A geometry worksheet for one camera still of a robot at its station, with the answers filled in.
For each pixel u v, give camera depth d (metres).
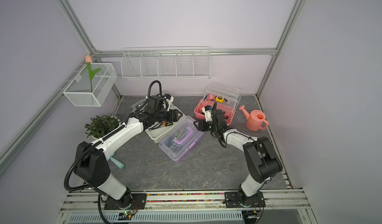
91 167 0.43
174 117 0.75
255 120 0.92
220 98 1.07
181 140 0.85
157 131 0.99
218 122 0.72
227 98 1.05
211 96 1.08
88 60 0.85
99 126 0.83
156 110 0.67
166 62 1.00
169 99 0.77
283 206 0.73
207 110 0.82
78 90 0.80
